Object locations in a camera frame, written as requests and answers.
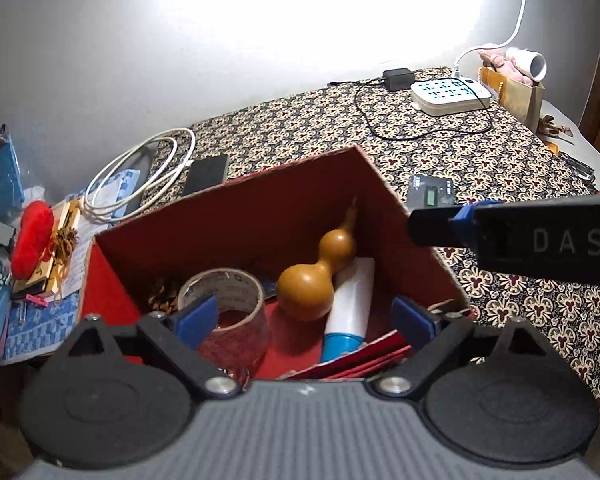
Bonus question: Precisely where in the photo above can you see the brown dried flowers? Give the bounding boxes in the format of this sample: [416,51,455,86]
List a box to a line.
[537,115,576,143]

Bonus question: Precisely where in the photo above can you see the coiled white cable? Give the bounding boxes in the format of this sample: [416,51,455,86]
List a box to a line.
[83,127,197,223]

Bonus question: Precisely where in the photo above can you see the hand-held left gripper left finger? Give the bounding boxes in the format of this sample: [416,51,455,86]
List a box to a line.
[65,295,243,401]

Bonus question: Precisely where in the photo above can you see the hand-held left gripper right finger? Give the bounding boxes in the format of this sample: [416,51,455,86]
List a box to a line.
[367,296,541,401]

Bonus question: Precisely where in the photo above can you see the blue plastic packet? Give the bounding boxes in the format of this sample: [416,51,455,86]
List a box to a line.
[0,125,26,221]

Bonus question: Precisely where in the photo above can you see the white gooseneck cable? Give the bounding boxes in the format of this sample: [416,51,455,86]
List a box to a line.
[452,0,527,81]

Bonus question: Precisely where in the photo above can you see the tan paper gift bag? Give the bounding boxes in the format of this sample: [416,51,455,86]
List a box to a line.
[477,66,546,130]

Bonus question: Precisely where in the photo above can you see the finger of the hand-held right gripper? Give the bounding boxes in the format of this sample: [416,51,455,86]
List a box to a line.
[407,201,481,248]

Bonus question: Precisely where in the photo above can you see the white plastic bottle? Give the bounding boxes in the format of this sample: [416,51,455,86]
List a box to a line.
[505,46,548,82]

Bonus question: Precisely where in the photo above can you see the red cardboard box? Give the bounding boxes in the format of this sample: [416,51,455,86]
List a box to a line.
[80,144,478,381]

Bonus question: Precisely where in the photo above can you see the wooden box with gold ribbon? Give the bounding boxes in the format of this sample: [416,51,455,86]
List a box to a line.
[12,199,88,297]

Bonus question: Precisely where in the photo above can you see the floral patterned tablecloth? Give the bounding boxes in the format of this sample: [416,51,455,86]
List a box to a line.
[145,66,600,413]

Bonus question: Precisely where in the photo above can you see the blue white paper packet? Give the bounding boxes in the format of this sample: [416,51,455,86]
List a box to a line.
[87,169,143,216]

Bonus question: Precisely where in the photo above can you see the brown gourd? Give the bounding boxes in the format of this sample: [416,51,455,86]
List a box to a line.
[277,195,357,322]

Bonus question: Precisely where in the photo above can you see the white power strip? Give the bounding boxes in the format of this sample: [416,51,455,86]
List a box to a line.
[410,77,493,117]

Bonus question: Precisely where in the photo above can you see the white tube with blue cap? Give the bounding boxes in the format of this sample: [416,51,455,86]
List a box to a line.
[321,256,376,363]

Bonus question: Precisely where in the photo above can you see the black small-screen device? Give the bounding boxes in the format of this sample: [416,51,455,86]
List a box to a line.
[406,175,455,209]

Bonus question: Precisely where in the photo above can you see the pine cone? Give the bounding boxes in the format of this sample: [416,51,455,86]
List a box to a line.
[147,275,181,313]

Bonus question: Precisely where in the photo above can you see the black charger adapter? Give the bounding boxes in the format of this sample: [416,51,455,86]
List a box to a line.
[383,68,416,92]

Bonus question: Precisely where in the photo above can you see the wide clear tape roll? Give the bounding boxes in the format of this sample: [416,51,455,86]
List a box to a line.
[177,268,270,376]

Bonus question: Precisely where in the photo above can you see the red round cushion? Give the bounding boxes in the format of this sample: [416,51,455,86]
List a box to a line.
[11,200,56,278]

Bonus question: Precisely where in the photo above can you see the pink plush toy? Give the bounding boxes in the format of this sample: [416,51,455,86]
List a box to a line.
[479,50,533,83]

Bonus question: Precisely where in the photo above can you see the black phone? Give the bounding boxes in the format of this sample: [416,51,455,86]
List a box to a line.
[182,154,229,197]

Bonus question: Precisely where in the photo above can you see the blue checked cloth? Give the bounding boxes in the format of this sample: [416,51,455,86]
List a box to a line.
[0,240,96,363]

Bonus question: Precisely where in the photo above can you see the black charger cable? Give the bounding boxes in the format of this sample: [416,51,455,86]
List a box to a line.
[328,76,492,141]

